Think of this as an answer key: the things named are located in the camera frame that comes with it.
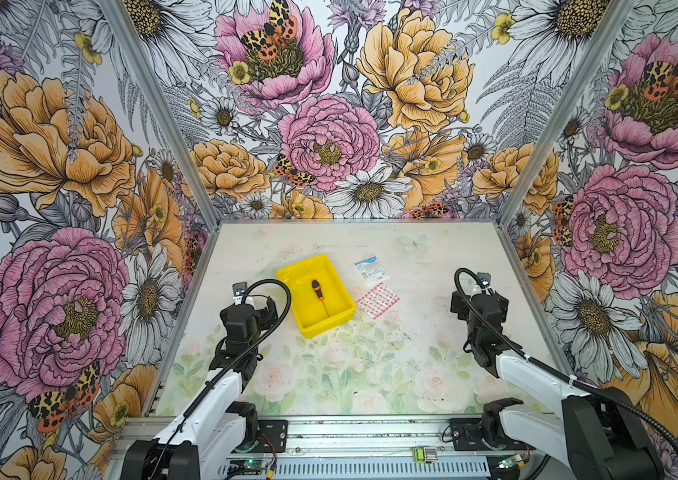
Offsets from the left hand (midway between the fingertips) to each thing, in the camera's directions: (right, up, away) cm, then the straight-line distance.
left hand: (253, 309), depth 87 cm
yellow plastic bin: (+14, -4, +14) cm, 20 cm away
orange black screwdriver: (+17, +4, +13) cm, 22 cm away
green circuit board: (+4, -33, -16) cm, 37 cm away
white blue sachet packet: (+35, +9, +19) cm, 41 cm away
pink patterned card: (+37, 0, +13) cm, 39 cm away
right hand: (+64, +3, +1) cm, 64 cm away
